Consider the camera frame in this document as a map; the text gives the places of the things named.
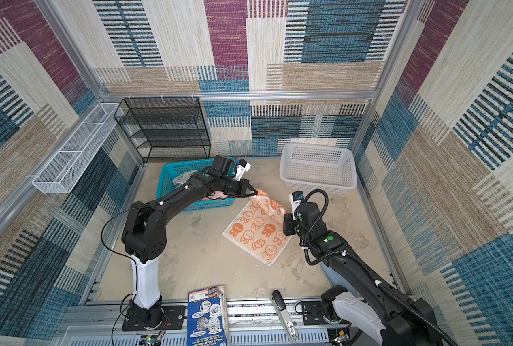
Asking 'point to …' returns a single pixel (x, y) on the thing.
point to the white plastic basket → (317, 167)
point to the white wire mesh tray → (62, 172)
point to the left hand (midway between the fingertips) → (258, 190)
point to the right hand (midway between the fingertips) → (286, 218)
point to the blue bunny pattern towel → (182, 177)
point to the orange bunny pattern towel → (259, 228)
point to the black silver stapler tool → (284, 315)
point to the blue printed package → (207, 317)
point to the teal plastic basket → (168, 171)
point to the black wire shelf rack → (166, 128)
